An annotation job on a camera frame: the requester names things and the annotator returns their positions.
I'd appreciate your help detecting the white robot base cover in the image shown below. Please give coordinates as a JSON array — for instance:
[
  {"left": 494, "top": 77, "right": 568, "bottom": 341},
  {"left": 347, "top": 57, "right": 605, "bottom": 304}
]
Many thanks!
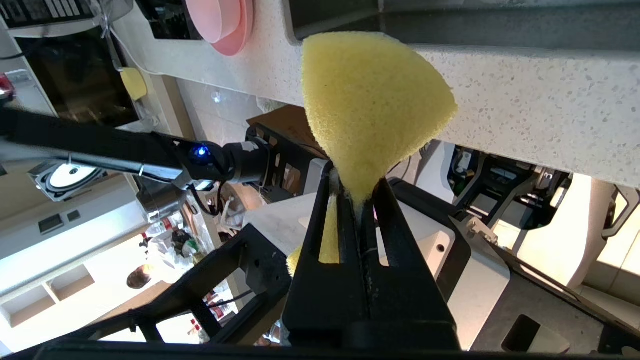
[{"left": 243, "top": 192, "right": 512, "bottom": 351}]

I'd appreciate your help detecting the black induction cooktop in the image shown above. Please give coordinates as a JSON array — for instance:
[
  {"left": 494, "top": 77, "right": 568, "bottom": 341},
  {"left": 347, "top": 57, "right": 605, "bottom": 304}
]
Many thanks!
[{"left": 135, "top": 0, "right": 201, "bottom": 41}]

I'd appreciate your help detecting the yellow green sponge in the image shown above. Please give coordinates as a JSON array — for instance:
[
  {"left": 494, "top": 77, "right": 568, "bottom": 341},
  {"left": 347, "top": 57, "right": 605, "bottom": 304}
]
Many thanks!
[{"left": 286, "top": 31, "right": 458, "bottom": 277}]

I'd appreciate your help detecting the pale pink bowl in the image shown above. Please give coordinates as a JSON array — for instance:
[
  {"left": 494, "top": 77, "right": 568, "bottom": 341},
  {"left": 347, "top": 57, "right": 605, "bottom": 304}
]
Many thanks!
[{"left": 185, "top": 0, "right": 244, "bottom": 45}]

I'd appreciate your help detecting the pale yellow hanging pad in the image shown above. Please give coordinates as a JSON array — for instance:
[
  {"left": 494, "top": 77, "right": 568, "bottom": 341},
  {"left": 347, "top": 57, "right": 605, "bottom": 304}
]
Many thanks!
[{"left": 120, "top": 67, "right": 149, "bottom": 102}]

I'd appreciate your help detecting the cream curved plastic panel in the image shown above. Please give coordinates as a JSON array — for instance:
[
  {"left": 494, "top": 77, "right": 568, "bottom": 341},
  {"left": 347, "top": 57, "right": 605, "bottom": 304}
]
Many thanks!
[{"left": 515, "top": 172, "right": 618, "bottom": 291}]

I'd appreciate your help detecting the white wall shelf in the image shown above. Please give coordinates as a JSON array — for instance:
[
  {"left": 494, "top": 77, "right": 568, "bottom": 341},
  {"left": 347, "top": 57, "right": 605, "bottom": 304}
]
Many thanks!
[{"left": 0, "top": 264, "right": 97, "bottom": 328}]

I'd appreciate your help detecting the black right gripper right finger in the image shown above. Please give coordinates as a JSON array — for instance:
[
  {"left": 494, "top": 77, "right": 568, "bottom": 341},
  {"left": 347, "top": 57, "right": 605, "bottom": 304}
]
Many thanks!
[{"left": 357, "top": 176, "right": 459, "bottom": 351}]

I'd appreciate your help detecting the black background machine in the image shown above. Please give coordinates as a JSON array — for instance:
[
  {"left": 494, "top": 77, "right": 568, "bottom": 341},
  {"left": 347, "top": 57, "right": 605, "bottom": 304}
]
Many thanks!
[{"left": 447, "top": 144, "right": 573, "bottom": 231}]

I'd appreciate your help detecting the round white ceiling light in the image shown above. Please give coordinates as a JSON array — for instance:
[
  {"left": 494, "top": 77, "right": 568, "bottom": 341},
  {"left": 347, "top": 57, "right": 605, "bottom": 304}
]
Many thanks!
[{"left": 27, "top": 159, "right": 108, "bottom": 202}]

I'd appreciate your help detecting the stainless steel sink basin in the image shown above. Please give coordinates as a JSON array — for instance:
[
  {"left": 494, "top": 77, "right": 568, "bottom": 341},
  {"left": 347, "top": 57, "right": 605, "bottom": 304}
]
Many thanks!
[{"left": 287, "top": 0, "right": 640, "bottom": 51}]

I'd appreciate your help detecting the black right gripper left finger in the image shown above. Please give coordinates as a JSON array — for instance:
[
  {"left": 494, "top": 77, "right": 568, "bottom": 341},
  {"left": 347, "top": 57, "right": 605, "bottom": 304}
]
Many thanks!
[{"left": 282, "top": 161, "right": 372, "bottom": 351}]

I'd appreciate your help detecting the brown cardboard box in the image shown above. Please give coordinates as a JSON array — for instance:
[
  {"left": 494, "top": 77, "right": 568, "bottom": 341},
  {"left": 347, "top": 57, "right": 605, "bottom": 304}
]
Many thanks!
[{"left": 246, "top": 104, "right": 328, "bottom": 158}]

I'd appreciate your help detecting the black oven glass door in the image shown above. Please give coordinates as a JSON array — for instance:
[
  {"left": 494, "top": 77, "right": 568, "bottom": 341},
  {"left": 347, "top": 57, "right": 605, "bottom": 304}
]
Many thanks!
[{"left": 0, "top": 0, "right": 142, "bottom": 128}]

